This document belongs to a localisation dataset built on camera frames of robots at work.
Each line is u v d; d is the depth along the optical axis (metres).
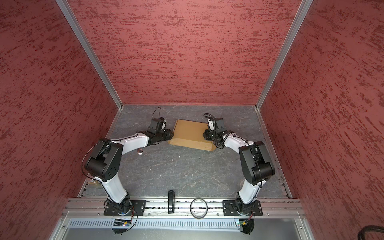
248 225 0.70
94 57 0.91
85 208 0.76
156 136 0.76
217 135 0.74
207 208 0.74
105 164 0.49
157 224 0.77
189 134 0.98
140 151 0.95
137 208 0.73
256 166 0.48
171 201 0.74
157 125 0.77
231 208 0.74
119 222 0.73
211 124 0.80
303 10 0.72
